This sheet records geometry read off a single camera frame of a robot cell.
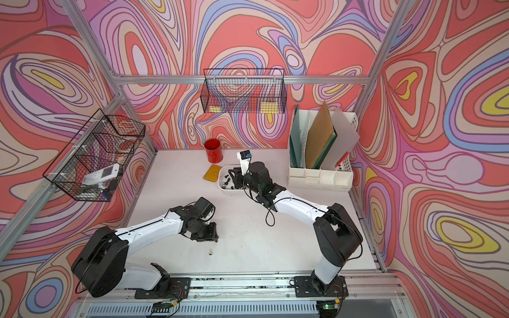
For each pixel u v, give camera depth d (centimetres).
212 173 107
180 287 72
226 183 104
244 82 88
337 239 44
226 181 105
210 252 82
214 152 108
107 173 68
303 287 72
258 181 64
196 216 68
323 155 93
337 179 99
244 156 71
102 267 42
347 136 86
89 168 73
